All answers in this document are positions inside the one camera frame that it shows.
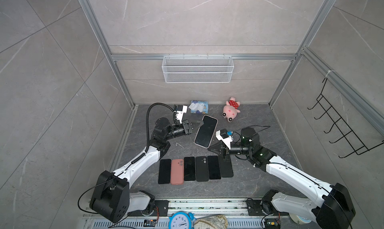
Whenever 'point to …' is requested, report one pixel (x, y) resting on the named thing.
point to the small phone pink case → (206, 132)
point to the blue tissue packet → (199, 107)
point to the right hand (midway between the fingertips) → (209, 146)
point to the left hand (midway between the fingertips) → (204, 122)
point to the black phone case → (202, 171)
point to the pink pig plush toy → (230, 110)
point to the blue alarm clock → (181, 220)
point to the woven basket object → (217, 221)
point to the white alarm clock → (298, 219)
